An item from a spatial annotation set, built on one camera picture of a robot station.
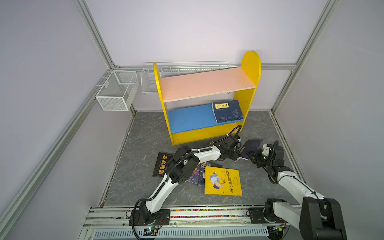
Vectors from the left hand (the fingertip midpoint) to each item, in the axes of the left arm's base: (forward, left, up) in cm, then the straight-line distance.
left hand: (238, 156), depth 94 cm
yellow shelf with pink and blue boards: (+36, +22, +8) cm, 43 cm away
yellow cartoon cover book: (-15, +14, +2) cm, 21 cm away
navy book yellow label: (+25, +5, +15) cm, 30 cm away
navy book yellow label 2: (+19, +9, +15) cm, 26 cm away
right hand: (-1, -3, +8) cm, 8 cm away
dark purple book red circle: (-13, +27, +5) cm, 30 cm away
